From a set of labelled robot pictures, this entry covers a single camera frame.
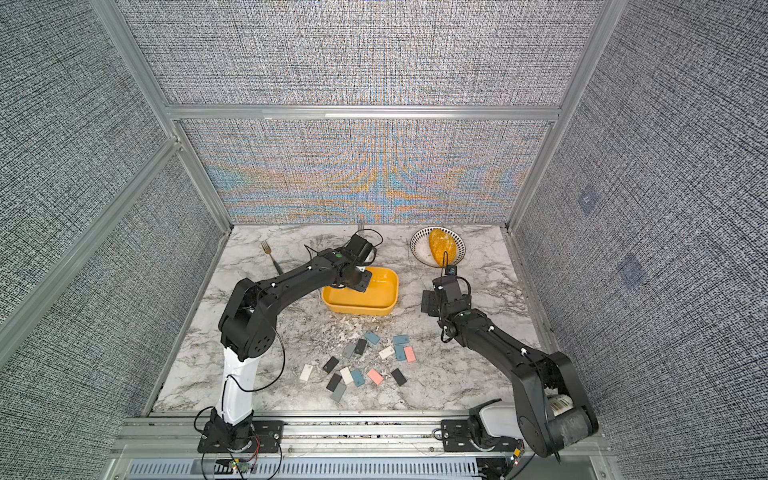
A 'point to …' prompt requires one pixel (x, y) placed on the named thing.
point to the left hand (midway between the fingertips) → (366, 277)
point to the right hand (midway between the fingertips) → (442, 288)
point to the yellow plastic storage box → (379, 298)
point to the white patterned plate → (420, 246)
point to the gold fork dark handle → (268, 250)
